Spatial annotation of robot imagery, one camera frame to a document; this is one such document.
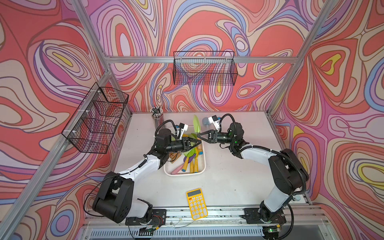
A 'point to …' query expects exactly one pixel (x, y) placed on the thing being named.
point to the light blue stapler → (297, 198)
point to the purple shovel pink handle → (177, 170)
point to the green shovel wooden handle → (197, 126)
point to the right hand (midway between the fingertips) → (198, 140)
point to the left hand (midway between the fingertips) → (201, 145)
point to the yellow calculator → (197, 204)
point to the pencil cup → (157, 113)
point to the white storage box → (189, 163)
